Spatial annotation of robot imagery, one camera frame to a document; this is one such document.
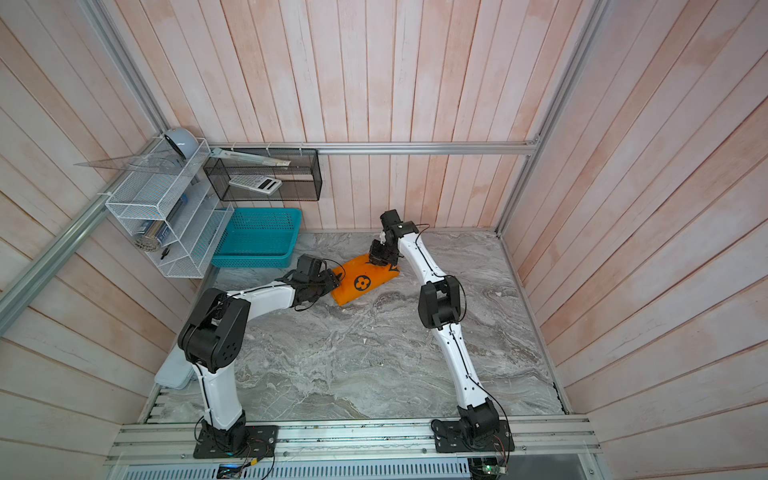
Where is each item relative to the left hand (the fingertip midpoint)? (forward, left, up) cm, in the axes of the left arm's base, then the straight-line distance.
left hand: (334, 285), depth 101 cm
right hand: (+10, -12, +2) cm, 16 cm away
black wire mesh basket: (+25, +25, +24) cm, 43 cm away
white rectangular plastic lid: (-28, +43, -2) cm, 52 cm away
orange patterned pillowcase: (+1, -8, +5) cm, 10 cm away
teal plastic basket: (+25, +33, -3) cm, 42 cm away
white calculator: (+25, +25, +24) cm, 43 cm away
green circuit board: (-51, -43, -2) cm, 67 cm away
